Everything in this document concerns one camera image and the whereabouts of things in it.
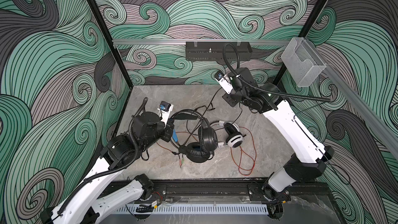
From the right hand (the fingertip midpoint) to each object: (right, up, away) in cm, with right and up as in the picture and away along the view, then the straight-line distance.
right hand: (230, 88), depth 68 cm
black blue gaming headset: (-13, -24, -13) cm, 30 cm away
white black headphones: (+6, -26, +15) cm, 30 cm away
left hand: (-25, -13, -4) cm, 29 cm away
